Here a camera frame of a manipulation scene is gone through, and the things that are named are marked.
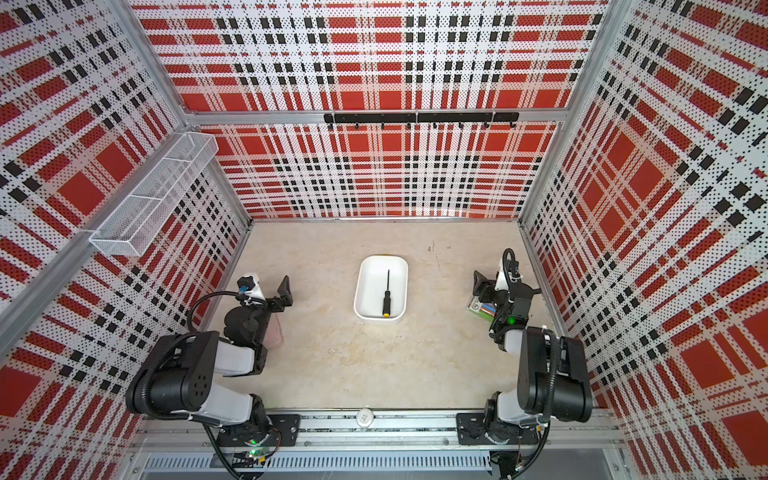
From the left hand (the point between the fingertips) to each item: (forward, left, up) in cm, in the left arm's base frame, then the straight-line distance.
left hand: (273, 282), depth 88 cm
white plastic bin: (+4, -32, -12) cm, 34 cm away
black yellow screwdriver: (-2, -33, -11) cm, 35 cm away
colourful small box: (-3, -66, -12) cm, 67 cm away
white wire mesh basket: (+18, +44, +8) cm, 48 cm away
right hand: (+3, -65, -1) cm, 65 cm away
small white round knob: (-34, -29, -12) cm, 46 cm away
